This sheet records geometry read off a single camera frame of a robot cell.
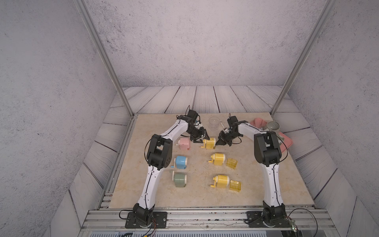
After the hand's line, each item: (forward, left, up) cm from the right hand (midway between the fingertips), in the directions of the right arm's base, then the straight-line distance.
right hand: (215, 142), depth 101 cm
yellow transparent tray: (-14, -9, -2) cm, 17 cm away
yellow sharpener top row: (-4, +4, +3) cm, 7 cm away
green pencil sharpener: (-28, +21, +6) cm, 35 cm away
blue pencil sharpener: (-17, +22, +5) cm, 28 cm away
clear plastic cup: (+17, -1, +1) cm, 18 cm away
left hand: (-2, +4, +5) cm, 7 cm away
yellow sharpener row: (-15, 0, +4) cm, 15 cm away
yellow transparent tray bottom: (-27, -10, -3) cm, 29 cm away
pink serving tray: (+3, -50, -3) cm, 50 cm away
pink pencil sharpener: (-4, +20, +6) cm, 22 cm away
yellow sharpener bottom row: (-28, -1, +4) cm, 28 cm away
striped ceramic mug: (+14, -43, 0) cm, 45 cm away
